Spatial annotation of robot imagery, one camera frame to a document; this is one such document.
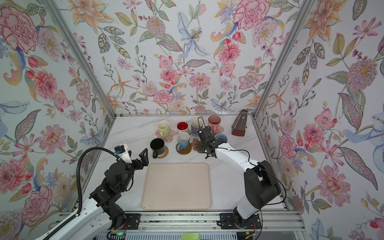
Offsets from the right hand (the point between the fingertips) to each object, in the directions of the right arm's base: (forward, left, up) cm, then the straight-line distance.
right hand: (203, 145), depth 91 cm
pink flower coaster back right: (+20, -13, -10) cm, 26 cm away
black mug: (-2, +27, 0) cm, 27 cm away
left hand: (-12, +31, +12) cm, 35 cm away
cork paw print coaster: (+8, +5, -10) cm, 14 cm away
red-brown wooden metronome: (+19, -25, -2) cm, 32 cm away
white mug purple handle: (+19, +5, -2) cm, 20 cm away
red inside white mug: (+18, +14, -3) cm, 23 cm away
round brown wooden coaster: (+1, +12, -9) cm, 15 cm away
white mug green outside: (+19, +28, -4) cm, 34 cm away
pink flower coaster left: (+11, +24, -10) cm, 28 cm away
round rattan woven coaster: (-1, +25, -9) cm, 26 cm away
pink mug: (+20, -8, -1) cm, 21 cm away
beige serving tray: (-21, +15, -13) cm, 29 cm away
